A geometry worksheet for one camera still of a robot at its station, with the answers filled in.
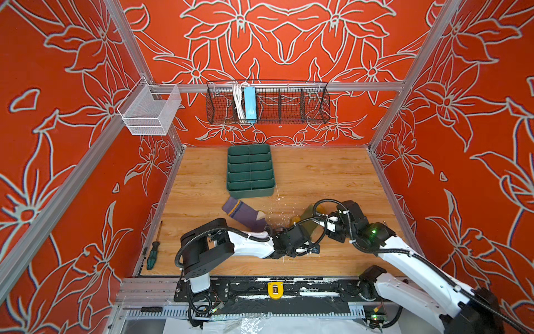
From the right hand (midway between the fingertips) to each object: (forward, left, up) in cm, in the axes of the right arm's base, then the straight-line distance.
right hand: (325, 218), depth 82 cm
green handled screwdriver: (-11, +71, -10) cm, 73 cm away
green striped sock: (-8, +11, +16) cm, 21 cm away
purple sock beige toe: (+4, +30, -8) cm, 32 cm away
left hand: (-3, +11, -7) cm, 14 cm away
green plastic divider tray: (+27, +32, -2) cm, 42 cm away
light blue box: (+43, +30, +25) cm, 58 cm away
